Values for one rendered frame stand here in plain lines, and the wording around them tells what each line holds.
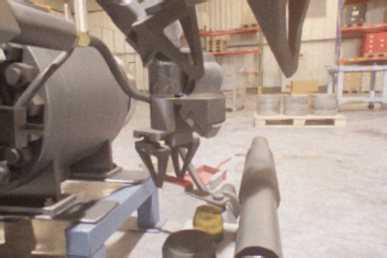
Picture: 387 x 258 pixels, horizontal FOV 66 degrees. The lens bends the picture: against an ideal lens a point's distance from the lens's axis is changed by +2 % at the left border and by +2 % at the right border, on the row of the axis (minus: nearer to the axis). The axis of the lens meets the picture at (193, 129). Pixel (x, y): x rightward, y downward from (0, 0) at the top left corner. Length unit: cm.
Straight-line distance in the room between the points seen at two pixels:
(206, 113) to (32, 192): 80
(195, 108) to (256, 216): 26
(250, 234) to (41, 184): 95
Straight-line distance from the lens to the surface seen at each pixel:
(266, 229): 17
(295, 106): 444
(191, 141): 49
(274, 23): 20
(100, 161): 134
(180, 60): 28
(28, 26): 66
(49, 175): 105
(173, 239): 28
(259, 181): 23
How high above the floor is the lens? 64
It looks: 9 degrees down
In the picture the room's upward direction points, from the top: 2 degrees counter-clockwise
